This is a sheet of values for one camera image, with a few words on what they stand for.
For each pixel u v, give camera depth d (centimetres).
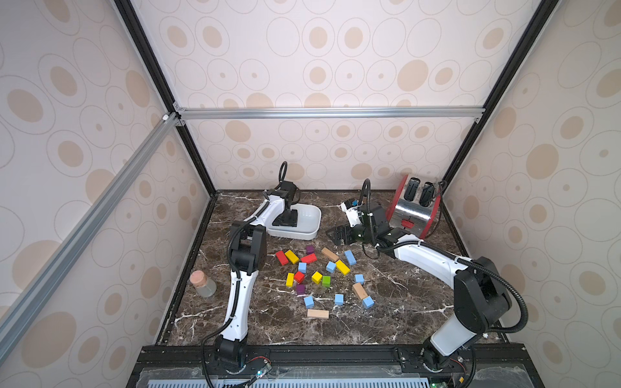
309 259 96
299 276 90
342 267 94
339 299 84
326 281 88
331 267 92
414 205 92
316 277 89
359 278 90
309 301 83
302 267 92
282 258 96
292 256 97
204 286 81
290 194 83
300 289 89
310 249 98
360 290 86
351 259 95
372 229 66
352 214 78
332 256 97
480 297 45
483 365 73
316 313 83
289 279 90
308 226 101
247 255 63
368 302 83
